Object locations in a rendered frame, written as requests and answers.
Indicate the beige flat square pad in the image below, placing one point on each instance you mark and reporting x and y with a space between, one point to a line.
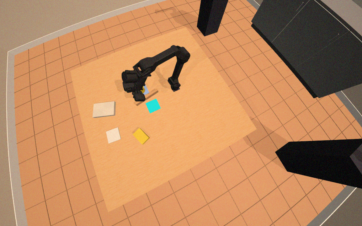
113 135

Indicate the beige flat rectangular block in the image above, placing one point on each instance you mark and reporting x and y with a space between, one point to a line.
104 109

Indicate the yellow rectangular block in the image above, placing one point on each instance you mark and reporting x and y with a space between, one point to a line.
140 136

